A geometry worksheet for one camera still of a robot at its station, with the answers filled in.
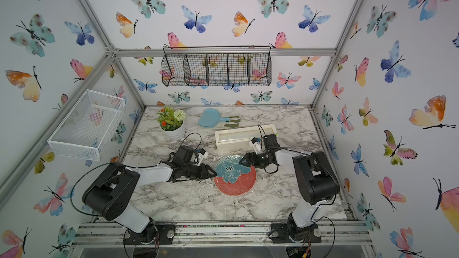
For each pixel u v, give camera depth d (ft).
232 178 2.91
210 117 3.71
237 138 3.15
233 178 2.91
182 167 2.39
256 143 2.90
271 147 2.53
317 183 1.56
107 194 1.50
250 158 2.76
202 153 2.82
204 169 2.62
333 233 2.33
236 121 3.65
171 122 3.04
